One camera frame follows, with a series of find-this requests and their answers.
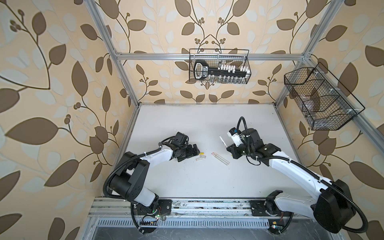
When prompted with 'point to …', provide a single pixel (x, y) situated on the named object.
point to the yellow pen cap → (201, 153)
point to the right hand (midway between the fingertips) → (229, 149)
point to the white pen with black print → (223, 141)
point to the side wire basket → (327, 104)
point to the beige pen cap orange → (199, 159)
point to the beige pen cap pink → (203, 156)
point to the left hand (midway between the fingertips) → (196, 152)
